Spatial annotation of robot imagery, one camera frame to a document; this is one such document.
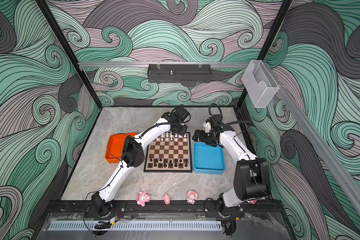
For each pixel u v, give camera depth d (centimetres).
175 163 87
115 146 100
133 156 61
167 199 76
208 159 90
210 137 73
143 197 74
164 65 94
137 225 70
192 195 74
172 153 93
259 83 79
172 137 98
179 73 95
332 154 50
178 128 83
